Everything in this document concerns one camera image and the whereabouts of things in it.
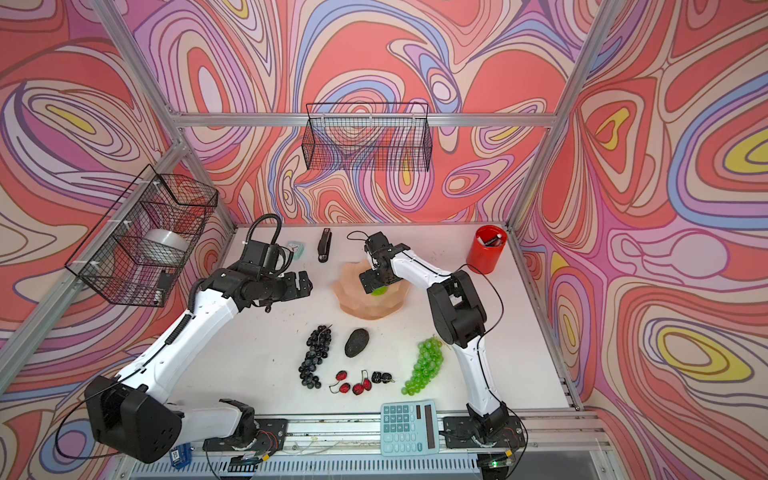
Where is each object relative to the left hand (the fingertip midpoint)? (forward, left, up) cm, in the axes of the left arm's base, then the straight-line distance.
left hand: (302, 285), depth 80 cm
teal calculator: (-32, -29, -16) cm, 46 cm away
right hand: (+11, -21, -16) cm, 29 cm away
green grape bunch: (-16, -35, -15) cm, 41 cm away
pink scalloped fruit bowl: (+8, -11, -16) cm, 21 cm away
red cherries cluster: (-22, -15, -17) cm, 32 cm away
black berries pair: (-19, -23, -17) cm, 34 cm away
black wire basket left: (+1, +36, +15) cm, 39 cm away
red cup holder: (+18, -56, -6) cm, 59 cm away
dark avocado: (-11, -14, -13) cm, 22 cm away
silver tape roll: (+5, +31, +14) cm, 35 cm away
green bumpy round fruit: (+7, -21, -13) cm, 26 cm away
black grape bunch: (-11, -4, -13) cm, 17 cm away
